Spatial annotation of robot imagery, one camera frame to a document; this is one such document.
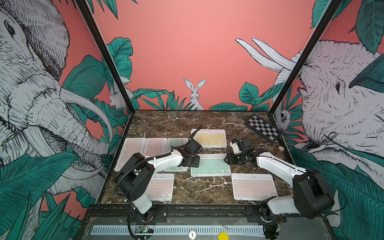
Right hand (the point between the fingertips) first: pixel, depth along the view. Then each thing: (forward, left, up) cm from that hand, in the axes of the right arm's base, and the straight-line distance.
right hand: (226, 157), depth 88 cm
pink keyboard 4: (-17, +38, -5) cm, 42 cm away
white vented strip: (-35, +11, -6) cm, 37 cm away
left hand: (-1, +18, -2) cm, 18 cm away
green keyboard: (-7, +10, +5) cm, 13 cm away
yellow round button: (-38, +5, -6) cm, 39 cm away
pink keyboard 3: (+10, +46, -4) cm, 48 cm away
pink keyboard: (-15, -12, -6) cm, 20 cm away
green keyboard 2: (+13, +34, -5) cm, 37 cm away
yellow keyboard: (+16, +8, -4) cm, 19 cm away
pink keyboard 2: (+9, +62, -4) cm, 63 cm away
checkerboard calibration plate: (+26, -30, -4) cm, 40 cm away
